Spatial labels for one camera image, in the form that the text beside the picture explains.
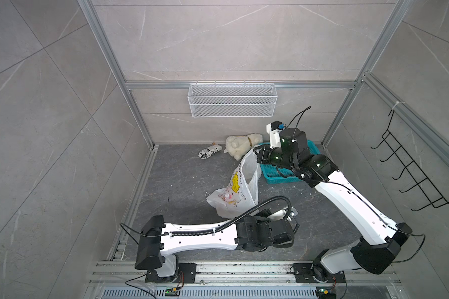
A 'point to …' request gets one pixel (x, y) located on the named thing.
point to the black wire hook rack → (436, 199)
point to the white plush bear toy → (237, 146)
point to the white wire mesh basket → (232, 100)
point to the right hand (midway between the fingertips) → (254, 149)
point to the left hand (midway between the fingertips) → (273, 216)
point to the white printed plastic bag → (240, 197)
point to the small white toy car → (207, 152)
